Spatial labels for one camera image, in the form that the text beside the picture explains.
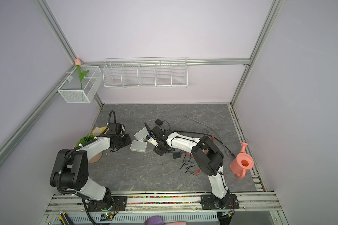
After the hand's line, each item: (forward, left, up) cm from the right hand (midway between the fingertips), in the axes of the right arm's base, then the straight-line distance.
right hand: (160, 149), depth 92 cm
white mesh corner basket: (+30, +51, +30) cm, 66 cm away
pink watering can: (-13, -46, +9) cm, 48 cm away
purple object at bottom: (-38, 0, -3) cm, 38 cm away
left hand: (+4, +20, +2) cm, 21 cm away
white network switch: (+12, +14, 0) cm, 18 cm away
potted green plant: (0, +42, +15) cm, 44 cm away
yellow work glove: (+15, +48, -1) cm, 50 cm away
